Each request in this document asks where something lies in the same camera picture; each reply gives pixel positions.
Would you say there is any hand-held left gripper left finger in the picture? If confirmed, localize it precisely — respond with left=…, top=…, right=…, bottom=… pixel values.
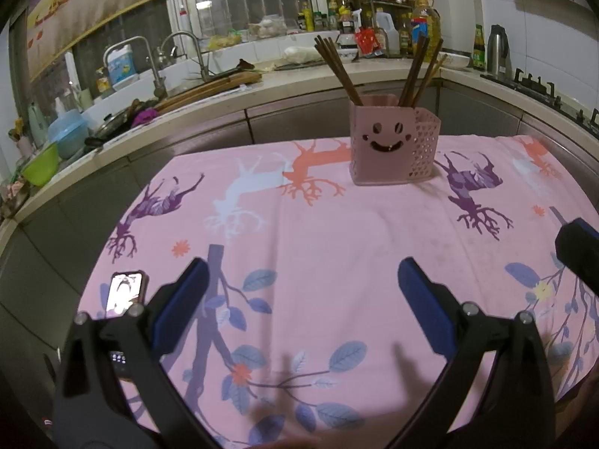
left=51, top=257, right=221, bottom=449

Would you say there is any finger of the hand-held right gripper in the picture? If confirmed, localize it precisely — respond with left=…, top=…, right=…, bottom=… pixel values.
left=554, top=217, right=599, bottom=300

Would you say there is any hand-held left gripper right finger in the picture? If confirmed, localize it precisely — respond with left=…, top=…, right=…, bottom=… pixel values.
left=388, top=257, right=557, bottom=449

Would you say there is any pink smiley utensil holder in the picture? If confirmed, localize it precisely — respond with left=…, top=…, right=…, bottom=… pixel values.
left=349, top=94, right=441, bottom=187

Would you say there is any bundle of wooden chopsticks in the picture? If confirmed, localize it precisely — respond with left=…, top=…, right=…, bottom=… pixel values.
left=313, top=35, right=445, bottom=108

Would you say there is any smartphone with lit screen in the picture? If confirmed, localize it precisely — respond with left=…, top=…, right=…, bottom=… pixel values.
left=104, top=270, right=149, bottom=316

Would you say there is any small black device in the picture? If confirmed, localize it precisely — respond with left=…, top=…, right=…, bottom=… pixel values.
left=109, top=350, right=134, bottom=382

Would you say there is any pink printed tablecloth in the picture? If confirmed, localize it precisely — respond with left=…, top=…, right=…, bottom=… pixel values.
left=77, top=135, right=599, bottom=449

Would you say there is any black gas stove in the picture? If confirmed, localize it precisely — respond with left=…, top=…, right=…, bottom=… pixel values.
left=482, top=68, right=599, bottom=138

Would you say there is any green plastic bowl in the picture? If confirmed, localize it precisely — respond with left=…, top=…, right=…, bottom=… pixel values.
left=21, top=143, right=61, bottom=187

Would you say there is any light blue basin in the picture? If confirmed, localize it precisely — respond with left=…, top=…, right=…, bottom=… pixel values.
left=47, top=110, right=89, bottom=160

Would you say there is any steel thermos kettle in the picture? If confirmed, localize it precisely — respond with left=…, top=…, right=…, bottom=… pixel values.
left=487, top=25, right=511, bottom=78

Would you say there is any kitchen counter with cabinets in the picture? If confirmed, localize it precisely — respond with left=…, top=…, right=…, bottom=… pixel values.
left=0, top=63, right=599, bottom=291

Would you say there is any wooden cutting board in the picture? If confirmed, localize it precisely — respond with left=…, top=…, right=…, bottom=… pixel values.
left=154, top=70, right=263, bottom=113

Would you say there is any green glass bottle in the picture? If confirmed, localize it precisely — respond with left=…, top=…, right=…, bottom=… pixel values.
left=472, top=24, right=485, bottom=70

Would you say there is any plain white bowl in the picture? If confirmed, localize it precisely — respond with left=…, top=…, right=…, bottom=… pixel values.
left=437, top=53, right=471, bottom=70

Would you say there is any chrome kitchen faucet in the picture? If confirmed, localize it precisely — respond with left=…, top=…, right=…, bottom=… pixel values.
left=160, top=32, right=210, bottom=81
left=103, top=35, right=168, bottom=100

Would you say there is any blue detergent jug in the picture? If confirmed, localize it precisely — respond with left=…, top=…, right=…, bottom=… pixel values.
left=107, top=44, right=137, bottom=87

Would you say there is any large yellow cooking oil bottle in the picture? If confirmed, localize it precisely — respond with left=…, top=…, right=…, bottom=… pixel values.
left=411, top=0, right=441, bottom=57

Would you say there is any red snack packet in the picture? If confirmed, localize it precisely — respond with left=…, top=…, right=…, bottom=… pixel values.
left=354, top=28, right=377, bottom=54

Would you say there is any white plastic jug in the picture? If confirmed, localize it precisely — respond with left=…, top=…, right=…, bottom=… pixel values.
left=374, top=12, right=401, bottom=54

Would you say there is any white plastic bag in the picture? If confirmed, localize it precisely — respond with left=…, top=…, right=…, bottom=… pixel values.
left=283, top=46, right=323, bottom=64

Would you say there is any dark sauce bottle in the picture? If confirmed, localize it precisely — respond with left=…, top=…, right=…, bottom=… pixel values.
left=338, top=0, right=354, bottom=36

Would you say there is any printed window curtain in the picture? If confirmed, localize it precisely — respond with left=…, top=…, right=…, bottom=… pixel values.
left=25, top=0, right=179, bottom=80

